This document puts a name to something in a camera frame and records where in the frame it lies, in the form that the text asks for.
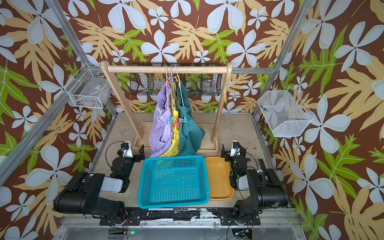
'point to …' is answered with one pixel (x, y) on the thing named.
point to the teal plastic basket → (168, 181)
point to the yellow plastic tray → (219, 178)
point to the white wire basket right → (285, 115)
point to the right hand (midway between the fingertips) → (231, 144)
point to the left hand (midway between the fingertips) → (135, 143)
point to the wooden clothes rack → (209, 145)
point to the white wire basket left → (89, 88)
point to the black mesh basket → (199, 84)
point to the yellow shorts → (172, 149)
